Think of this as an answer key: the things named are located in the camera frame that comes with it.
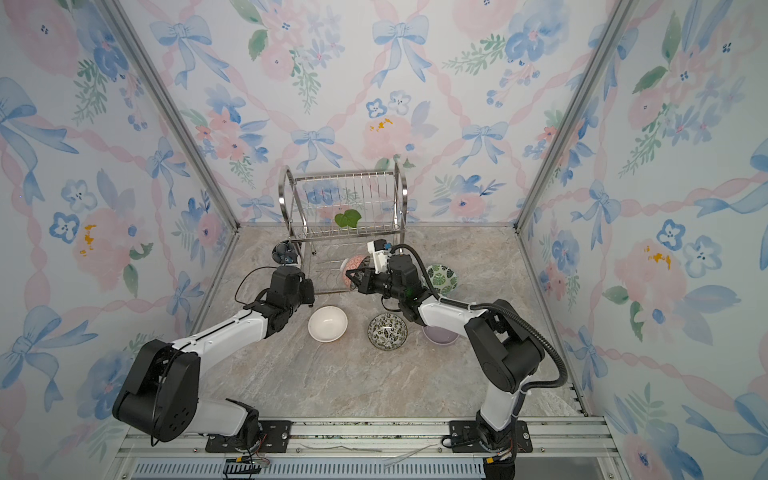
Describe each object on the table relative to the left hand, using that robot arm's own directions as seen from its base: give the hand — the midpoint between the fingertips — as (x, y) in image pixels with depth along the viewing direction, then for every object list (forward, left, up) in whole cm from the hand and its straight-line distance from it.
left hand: (307, 278), depth 90 cm
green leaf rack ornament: (+10, -13, +16) cm, 23 cm away
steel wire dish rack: (+21, -2, -11) cm, 24 cm away
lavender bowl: (-15, -40, -8) cm, 43 cm away
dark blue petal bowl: (+18, +14, -10) cm, 25 cm away
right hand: (-3, -13, +7) cm, 15 cm away
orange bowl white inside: (-10, -6, -10) cm, 15 cm away
